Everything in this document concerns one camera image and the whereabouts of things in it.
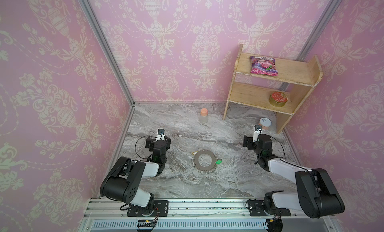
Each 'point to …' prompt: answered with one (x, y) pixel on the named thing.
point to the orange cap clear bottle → (204, 118)
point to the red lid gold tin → (278, 99)
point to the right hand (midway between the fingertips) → (254, 135)
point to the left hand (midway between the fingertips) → (157, 136)
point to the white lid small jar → (265, 122)
